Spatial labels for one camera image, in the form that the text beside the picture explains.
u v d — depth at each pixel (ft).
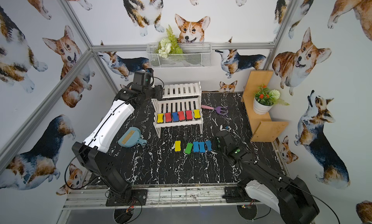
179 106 3.20
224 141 2.07
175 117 2.95
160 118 2.94
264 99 2.93
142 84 1.90
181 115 2.97
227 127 2.49
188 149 2.97
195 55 3.03
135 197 2.40
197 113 2.97
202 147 2.96
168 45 2.57
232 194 2.41
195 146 2.95
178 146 2.98
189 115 3.00
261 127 2.67
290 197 1.31
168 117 2.95
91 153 1.39
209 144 2.97
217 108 3.69
